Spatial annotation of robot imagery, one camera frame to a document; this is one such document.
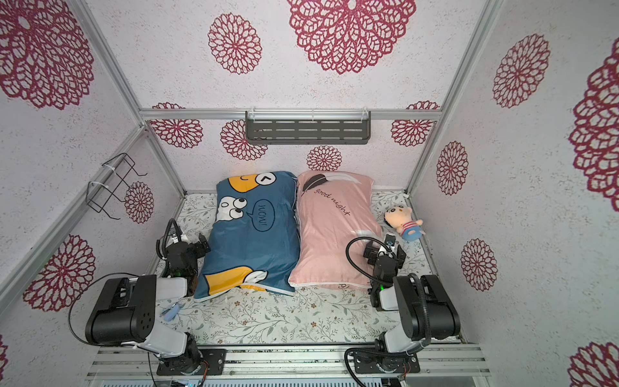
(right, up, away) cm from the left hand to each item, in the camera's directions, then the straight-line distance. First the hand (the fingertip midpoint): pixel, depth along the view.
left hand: (191, 238), depth 93 cm
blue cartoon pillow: (+24, -1, +1) cm, 24 cm away
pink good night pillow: (+55, +12, +2) cm, 57 cm away
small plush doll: (+85, +8, +9) cm, 85 cm away
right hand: (+75, 0, -3) cm, 75 cm away
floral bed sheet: (+52, -26, -9) cm, 58 cm away
